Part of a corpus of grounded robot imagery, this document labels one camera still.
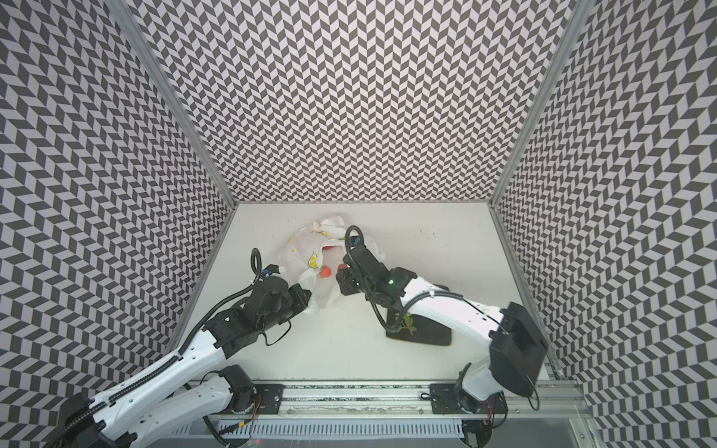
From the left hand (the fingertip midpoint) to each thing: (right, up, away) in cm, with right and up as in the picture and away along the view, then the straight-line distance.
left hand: (313, 295), depth 78 cm
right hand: (+10, +4, +1) cm, 11 cm away
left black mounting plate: (-11, -26, -5) cm, 29 cm away
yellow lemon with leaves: (+27, -9, +5) cm, 29 cm away
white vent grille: (+6, -31, -8) cm, 33 cm away
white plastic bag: (-3, +10, +12) cm, 15 cm away
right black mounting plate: (+36, -27, -5) cm, 45 cm away
